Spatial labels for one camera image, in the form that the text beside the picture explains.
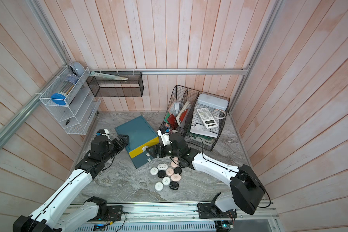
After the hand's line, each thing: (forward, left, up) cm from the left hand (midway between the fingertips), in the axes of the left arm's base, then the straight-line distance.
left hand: (125, 141), depth 81 cm
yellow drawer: (-5, -11, +2) cm, 13 cm away
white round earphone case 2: (-17, -24, -16) cm, 33 cm away
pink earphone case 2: (-15, -29, -16) cm, 37 cm away
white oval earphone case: (-8, -21, -16) cm, 28 cm away
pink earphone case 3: (-6, -29, -18) cm, 34 cm away
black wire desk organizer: (+18, -44, +2) cm, 47 cm away
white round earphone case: (-11, -16, -16) cm, 25 cm away
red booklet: (+26, -27, -12) cm, 39 cm away
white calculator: (+13, -49, +4) cm, 51 cm away
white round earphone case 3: (-20, -19, -16) cm, 32 cm away
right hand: (-4, -16, 0) cm, 16 cm away
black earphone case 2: (-19, -28, -16) cm, 38 cm away
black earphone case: (-10, -31, -17) cm, 36 cm away
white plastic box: (+28, -54, +5) cm, 61 cm away
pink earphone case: (-11, -26, -16) cm, 32 cm away
